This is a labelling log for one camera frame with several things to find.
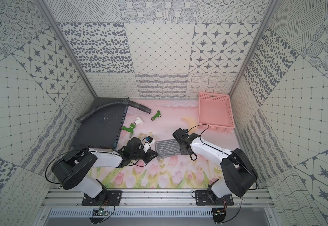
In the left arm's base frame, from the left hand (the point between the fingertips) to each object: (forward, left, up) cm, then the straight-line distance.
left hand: (156, 149), depth 88 cm
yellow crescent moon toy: (+24, -26, -7) cm, 36 cm away
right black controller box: (-32, -35, -8) cm, 48 cm away
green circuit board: (-33, +27, -4) cm, 42 cm away
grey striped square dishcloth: (+2, -7, -3) cm, 8 cm away
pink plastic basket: (+38, -46, -8) cm, 61 cm away
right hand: (0, -22, 0) cm, 22 cm away
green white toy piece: (+22, +16, -1) cm, 28 cm away
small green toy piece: (+31, +1, -3) cm, 31 cm away
